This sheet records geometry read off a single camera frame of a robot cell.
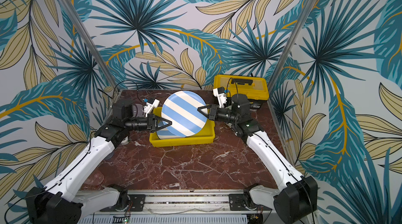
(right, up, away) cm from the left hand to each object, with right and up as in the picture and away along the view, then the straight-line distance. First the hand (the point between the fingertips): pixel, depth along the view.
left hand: (170, 125), depth 66 cm
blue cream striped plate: (-2, -4, 0) cm, 4 cm away
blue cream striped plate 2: (+4, +7, +2) cm, 9 cm away
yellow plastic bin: (+16, -9, +28) cm, 34 cm away
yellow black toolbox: (+47, +19, +32) cm, 60 cm away
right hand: (+11, +5, +4) cm, 13 cm away
